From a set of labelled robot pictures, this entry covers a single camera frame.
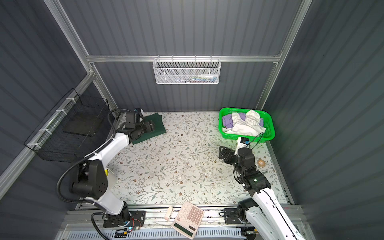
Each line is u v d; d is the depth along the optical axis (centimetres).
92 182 46
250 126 102
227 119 107
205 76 91
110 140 57
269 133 100
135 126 70
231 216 74
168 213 74
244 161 56
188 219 72
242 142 67
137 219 72
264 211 49
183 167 91
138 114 72
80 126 77
